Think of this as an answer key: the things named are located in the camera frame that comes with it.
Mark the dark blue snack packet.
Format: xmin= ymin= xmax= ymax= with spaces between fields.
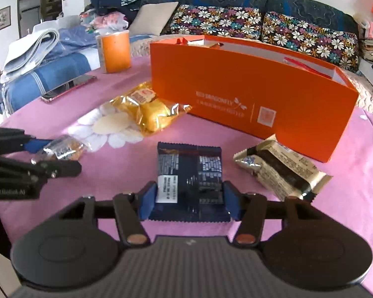
xmin=149 ymin=142 xmax=231 ymax=222

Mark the folded grey white cloth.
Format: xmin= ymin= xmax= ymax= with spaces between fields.
xmin=3 ymin=29 xmax=60 ymax=75

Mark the golden cake packet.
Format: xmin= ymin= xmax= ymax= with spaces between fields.
xmin=109 ymin=81 xmax=192 ymax=136

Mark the beige pillow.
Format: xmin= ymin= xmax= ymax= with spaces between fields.
xmin=128 ymin=1 xmax=179 ymax=36

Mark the blue striped blanket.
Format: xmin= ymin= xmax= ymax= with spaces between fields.
xmin=0 ymin=26 xmax=101 ymax=114

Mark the orange cardboard box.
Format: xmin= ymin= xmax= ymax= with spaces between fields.
xmin=150 ymin=36 xmax=359 ymax=163

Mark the black smartphone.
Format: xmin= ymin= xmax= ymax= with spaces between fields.
xmin=40 ymin=74 xmax=97 ymax=103

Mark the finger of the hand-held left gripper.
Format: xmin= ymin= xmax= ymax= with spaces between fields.
xmin=0 ymin=157 xmax=82 ymax=190
xmin=0 ymin=127 xmax=52 ymax=156

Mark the small orange snack packet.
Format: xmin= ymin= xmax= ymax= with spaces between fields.
xmin=176 ymin=37 xmax=206 ymax=46

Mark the pile of clothes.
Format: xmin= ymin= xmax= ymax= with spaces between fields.
xmin=81 ymin=0 xmax=143 ymax=32

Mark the orange cylindrical canister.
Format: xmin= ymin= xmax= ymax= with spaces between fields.
xmin=96 ymin=30 xmax=132 ymax=74

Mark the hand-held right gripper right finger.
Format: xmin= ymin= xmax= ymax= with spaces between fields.
xmin=222 ymin=180 xmax=326 ymax=246

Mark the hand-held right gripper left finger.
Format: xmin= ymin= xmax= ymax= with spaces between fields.
xmin=56 ymin=181 xmax=159 ymax=246

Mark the floral cushion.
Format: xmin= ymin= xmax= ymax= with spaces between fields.
xmin=261 ymin=12 xmax=359 ymax=69
xmin=169 ymin=4 xmax=263 ymax=41

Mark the beige chocolate bar packet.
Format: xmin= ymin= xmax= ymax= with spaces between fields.
xmin=234 ymin=134 xmax=333 ymax=202

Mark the small framed picture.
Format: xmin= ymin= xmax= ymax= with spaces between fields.
xmin=0 ymin=5 xmax=11 ymax=32

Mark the beige sofa cover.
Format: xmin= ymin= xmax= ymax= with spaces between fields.
xmin=129 ymin=36 xmax=162 ymax=58

